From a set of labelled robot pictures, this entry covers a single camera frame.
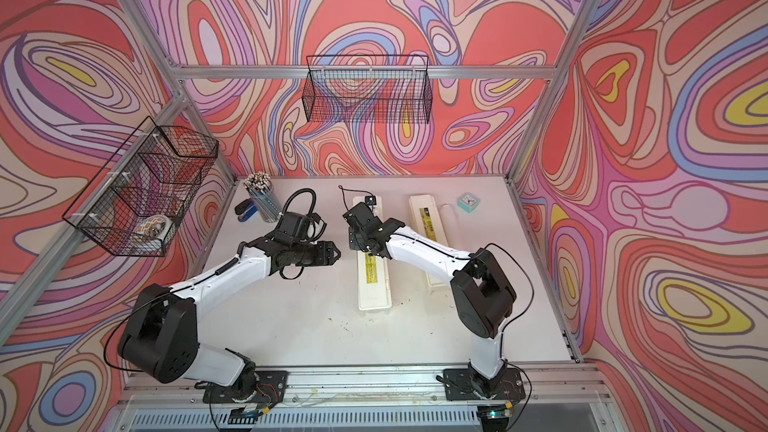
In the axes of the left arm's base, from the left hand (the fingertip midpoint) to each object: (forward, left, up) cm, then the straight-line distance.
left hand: (336, 255), depth 87 cm
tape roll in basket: (-2, +42, +17) cm, 46 cm away
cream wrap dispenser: (+12, -31, -1) cm, 33 cm away
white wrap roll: (+17, -37, -5) cm, 41 cm away
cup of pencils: (+20, +25, +9) cm, 33 cm away
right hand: (+4, -10, +1) cm, 11 cm away
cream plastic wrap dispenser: (-10, -12, +1) cm, 15 cm away
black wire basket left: (+2, +48, +18) cm, 52 cm away
